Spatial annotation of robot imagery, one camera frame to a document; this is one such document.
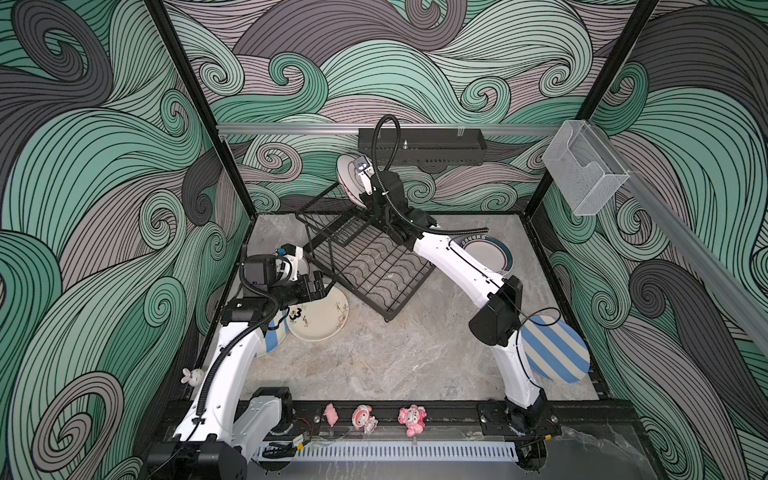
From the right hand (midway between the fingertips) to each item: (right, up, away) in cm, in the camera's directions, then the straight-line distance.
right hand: (380, 173), depth 79 cm
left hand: (-15, -28, -2) cm, 32 cm away
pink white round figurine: (-4, -62, -8) cm, 62 cm away
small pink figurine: (-12, -61, -6) cm, 63 cm away
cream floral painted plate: (-19, -43, +11) cm, 48 cm away
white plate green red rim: (+42, -23, +30) cm, 56 cm away
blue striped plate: (-32, -47, +9) cm, 57 cm away
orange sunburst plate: (-10, +1, +13) cm, 16 cm away
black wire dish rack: (-9, -19, +3) cm, 22 cm away
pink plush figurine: (+8, -61, -9) cm, 62 cm away
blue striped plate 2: (+51, -50, +6) cm, 72 cm away
